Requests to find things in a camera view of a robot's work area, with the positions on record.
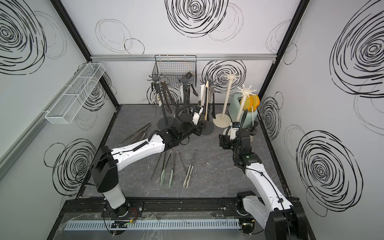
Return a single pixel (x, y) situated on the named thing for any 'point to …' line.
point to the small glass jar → (252, 130)
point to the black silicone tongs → (167, 96)
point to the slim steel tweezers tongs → (177, 153)
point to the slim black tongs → (213, 105)
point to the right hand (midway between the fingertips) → (226, 135)
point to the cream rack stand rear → (222, 120)
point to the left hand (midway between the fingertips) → (203, 119)
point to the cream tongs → (187, 180)
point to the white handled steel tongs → (159, 94)
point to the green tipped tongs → (163, 173)
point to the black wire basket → (170, 68)
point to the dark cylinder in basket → (188, 75)
